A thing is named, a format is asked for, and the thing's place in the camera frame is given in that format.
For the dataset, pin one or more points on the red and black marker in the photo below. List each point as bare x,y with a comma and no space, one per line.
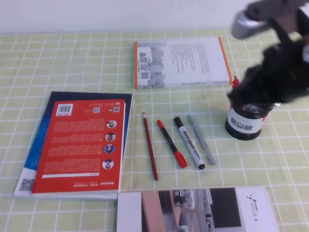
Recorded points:
178,155

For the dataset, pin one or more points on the white and grey book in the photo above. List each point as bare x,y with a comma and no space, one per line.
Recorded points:
180,63

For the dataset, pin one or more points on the red pencil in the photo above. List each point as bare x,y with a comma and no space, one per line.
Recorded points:
150,146

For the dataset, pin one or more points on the white board marker black cap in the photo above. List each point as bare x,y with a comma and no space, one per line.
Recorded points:
191,146

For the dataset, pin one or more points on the white brochure with photo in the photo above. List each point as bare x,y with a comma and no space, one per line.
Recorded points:
238,209

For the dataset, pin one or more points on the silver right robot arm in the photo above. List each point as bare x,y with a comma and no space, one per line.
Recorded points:
255,19

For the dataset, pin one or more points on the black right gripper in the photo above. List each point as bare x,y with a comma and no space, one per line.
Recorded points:
282,77

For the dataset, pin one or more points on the grey gel pen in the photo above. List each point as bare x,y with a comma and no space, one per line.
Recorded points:
200,137

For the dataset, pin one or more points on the red paperback book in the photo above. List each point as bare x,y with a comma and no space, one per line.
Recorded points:
83,150

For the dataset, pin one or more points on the black mesh pen holder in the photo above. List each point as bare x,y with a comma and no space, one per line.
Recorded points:
246,122

